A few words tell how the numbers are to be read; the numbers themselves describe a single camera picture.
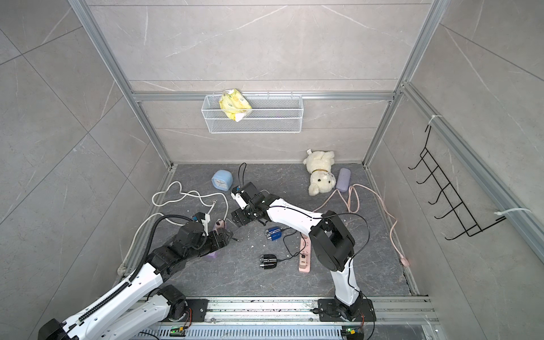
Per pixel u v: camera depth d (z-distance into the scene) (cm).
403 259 88
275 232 90
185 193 105
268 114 100
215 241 69
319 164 110
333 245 49
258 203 68
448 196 67
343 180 110
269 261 82
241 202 76
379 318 73
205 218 73
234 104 87
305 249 85
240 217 77
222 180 102
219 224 88
